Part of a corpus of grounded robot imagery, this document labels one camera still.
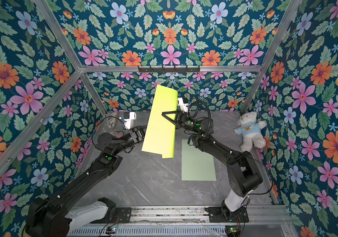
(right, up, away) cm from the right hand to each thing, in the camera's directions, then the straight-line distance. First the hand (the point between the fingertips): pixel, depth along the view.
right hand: (163, 118), depth 61 cm
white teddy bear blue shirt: (+55, -6, +37) cm, 67 cm away
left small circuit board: (-27, -55, +10) cm, 62 cm away
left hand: (-3, -5, -1) cm, 6 cm away
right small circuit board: (+34, -55, +10) cm, 65 cm away
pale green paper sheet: (+18, -28, +30) cm, 45 cm away
